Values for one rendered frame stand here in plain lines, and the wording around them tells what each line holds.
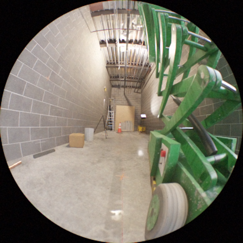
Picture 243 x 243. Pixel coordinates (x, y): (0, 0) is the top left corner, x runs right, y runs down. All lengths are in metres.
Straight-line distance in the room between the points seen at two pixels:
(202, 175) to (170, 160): 0.20
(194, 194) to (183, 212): 0.07
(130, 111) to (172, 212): 7.91
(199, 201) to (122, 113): 7.87
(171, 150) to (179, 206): 0.28
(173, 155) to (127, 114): 7.57
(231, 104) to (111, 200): 1.09
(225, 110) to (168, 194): 0.72
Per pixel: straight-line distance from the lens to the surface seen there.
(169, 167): 0.49
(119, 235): 0.54
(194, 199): 0.35
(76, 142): 1.77
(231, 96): 0.75
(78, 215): 0.61
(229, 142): 0.92
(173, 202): 0.32
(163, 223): 0.32
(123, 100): 8.17
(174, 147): 0.45
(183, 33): 0.73
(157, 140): 0.66
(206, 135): 0.70
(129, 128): 6.57
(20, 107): 1.36
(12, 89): 1.35
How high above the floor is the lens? 0.53
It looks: 2 degrees up
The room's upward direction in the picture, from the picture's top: 3 degrees clockwise
